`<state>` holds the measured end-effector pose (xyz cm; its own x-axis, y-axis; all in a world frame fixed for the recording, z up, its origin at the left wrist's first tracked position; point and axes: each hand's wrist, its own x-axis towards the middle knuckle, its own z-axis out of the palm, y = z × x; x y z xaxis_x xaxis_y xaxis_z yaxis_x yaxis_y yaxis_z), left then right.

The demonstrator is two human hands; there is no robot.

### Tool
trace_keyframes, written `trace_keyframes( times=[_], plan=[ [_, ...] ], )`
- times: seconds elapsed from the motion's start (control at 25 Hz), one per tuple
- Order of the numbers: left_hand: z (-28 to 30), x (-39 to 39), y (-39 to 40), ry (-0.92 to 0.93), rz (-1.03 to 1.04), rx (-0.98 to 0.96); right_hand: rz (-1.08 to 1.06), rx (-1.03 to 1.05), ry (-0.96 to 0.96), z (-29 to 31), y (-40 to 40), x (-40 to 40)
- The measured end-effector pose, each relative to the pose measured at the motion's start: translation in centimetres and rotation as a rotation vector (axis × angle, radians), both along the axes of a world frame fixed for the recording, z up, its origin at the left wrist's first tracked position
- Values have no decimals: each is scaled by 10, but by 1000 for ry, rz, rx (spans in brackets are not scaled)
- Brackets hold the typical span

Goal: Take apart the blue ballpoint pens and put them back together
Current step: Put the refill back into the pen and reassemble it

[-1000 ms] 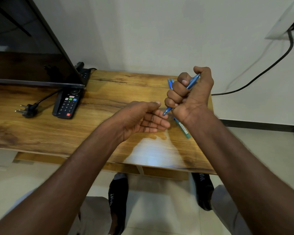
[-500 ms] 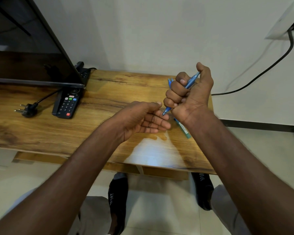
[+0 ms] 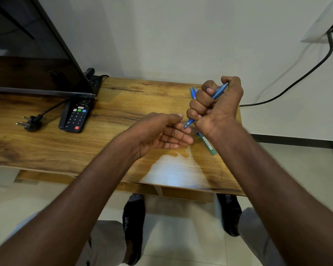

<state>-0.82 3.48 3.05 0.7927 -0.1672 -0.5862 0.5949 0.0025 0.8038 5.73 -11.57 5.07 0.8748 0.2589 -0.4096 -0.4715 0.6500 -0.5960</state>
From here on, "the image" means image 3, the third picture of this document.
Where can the person's left hand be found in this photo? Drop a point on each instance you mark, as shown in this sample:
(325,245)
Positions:
(149,132)

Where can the person's right hand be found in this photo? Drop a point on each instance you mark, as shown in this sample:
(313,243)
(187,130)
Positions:
(224,110)

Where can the person's right forearm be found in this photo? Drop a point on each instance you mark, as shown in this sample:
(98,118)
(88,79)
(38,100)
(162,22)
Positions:
(277,199)

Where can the person's left forearm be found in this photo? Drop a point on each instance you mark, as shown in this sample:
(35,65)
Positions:
(66,210)

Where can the person's left black sock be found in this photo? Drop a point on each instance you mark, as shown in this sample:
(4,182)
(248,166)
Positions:
(133,224)

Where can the person's black sock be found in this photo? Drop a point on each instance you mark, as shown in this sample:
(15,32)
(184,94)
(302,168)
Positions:
(229,216)
(133,224)

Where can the person's right black sock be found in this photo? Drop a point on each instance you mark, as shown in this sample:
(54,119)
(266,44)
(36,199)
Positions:
(229,216)

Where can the person's left grey trouser leg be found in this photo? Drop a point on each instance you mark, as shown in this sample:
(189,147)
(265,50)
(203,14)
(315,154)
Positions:
(108,243)

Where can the person's grey trouser leg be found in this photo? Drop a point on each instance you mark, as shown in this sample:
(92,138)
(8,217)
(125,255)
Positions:
(108,243)
(252,229)

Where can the person's right grey trouser leg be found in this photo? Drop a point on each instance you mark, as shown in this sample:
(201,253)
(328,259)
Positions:
(252,229)

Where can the black power strip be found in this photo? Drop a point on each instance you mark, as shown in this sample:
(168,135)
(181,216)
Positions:
(95,80)

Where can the black remote control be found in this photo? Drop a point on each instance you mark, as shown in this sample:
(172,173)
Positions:
(75,117)

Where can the black television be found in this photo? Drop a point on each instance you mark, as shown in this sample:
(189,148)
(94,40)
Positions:
(30,63)

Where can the white wall socket panel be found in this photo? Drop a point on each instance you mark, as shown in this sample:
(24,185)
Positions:
(322,24)

